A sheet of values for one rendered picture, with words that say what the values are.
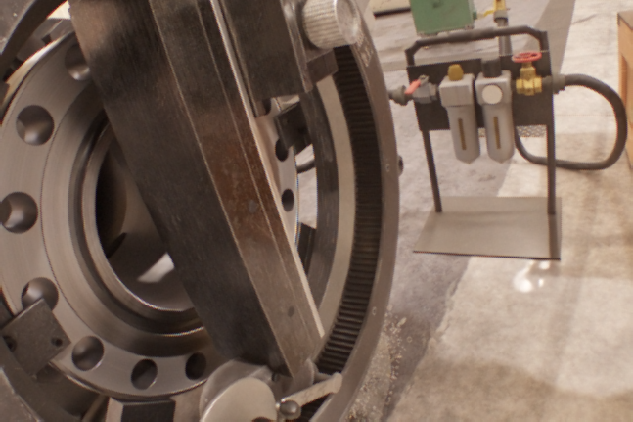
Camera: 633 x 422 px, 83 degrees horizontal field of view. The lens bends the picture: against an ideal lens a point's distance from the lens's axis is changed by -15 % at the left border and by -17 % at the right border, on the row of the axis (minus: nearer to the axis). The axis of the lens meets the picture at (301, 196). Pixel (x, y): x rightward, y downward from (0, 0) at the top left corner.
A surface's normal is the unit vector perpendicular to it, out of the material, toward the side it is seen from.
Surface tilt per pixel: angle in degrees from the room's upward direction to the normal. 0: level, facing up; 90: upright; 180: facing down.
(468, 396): 0
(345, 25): 90
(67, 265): 90
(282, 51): 86
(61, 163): 90
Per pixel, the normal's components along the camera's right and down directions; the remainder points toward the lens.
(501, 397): -0.29, -0.84
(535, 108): -0.47, 0.54
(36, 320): 0.83, 0.00
